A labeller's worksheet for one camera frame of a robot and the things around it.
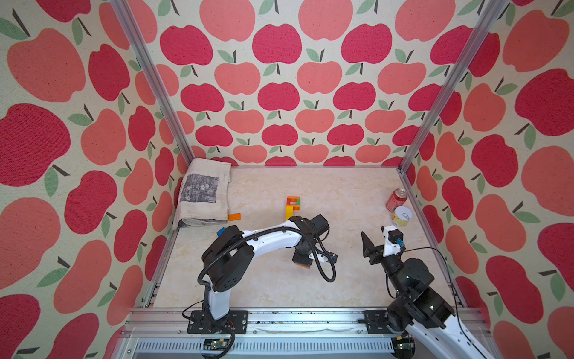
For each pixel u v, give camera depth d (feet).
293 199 3.49
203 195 3.33
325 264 2.43
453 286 2.81
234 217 3.29
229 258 1.59
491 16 2.31
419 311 1.79
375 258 2.13
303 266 2.81
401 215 3.14
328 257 2.40
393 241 1.95
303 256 2.49
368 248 2.16
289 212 3.33
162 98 3.00
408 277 1.77
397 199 3.16
